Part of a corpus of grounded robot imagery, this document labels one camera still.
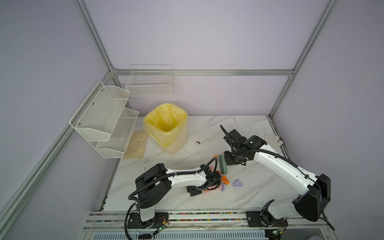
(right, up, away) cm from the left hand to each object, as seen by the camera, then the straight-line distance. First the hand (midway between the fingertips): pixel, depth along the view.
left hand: (185, 184), depth 80 cm
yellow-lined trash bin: (-15, +34, +23) cm, 43 cm away
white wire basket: (-24, +62, +15) cm, 68 cm away
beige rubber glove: (-36, +19, +21) cm, 45 cm away
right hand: (+22, +14, -3) cm, 26 cm away
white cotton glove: (+62, +23, +27) cm, 71 cm away
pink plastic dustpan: (+14, +9, -3) cm, 17 cm away
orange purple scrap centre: (+23, 0, +5) cm, 23 cm away
